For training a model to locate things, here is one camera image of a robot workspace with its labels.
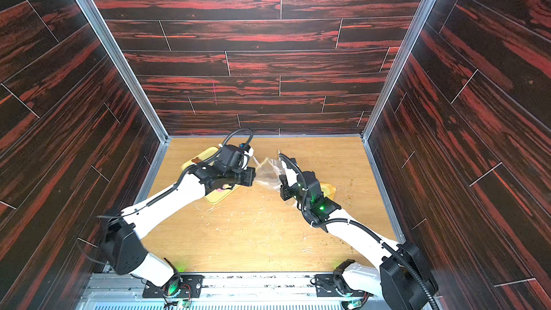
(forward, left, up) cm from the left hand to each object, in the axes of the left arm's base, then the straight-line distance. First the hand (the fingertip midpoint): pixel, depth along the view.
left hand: (257, 174), depth 81 cm
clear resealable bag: (-3, -5, +6) cm, 8 cm away
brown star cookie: (+21, +35, -17) cm, 44 cm away
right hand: (+1, -11, 0) cm, 11 cm away
